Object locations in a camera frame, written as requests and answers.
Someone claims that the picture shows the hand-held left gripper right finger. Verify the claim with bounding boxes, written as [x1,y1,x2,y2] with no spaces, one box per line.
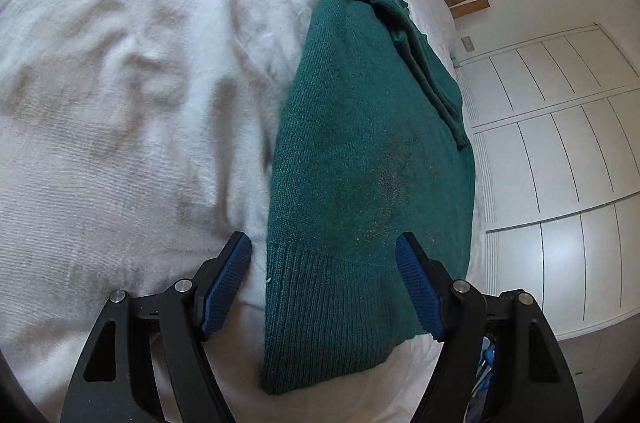
[395,232,586,423]

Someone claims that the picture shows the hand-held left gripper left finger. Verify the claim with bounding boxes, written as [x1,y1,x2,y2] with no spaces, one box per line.
[60,231,252,423]

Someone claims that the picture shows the green knitted sweater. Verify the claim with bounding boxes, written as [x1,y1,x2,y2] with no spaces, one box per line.
[258,0,476,396]

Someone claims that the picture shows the blue object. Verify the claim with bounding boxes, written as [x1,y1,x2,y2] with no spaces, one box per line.
[467,335,497,423]

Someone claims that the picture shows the white wardrobe doors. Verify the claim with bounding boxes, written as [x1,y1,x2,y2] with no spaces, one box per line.
[452,23,640,341]

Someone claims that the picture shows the bed with white sheet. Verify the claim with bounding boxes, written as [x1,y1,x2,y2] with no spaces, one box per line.
[0,0,488,423]

